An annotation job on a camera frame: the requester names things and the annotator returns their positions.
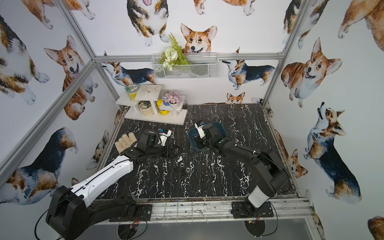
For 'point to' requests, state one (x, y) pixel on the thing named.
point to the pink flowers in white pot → (173, 97)
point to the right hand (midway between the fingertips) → (200, 132)
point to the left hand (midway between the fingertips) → (176, 145)
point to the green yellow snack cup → (132, 89)
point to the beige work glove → (125, 142)
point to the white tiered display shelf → (149, 97)
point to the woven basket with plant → (146, 108)
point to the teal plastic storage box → (192, 134)
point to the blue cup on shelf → (164, 100)
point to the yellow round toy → (159, 102)
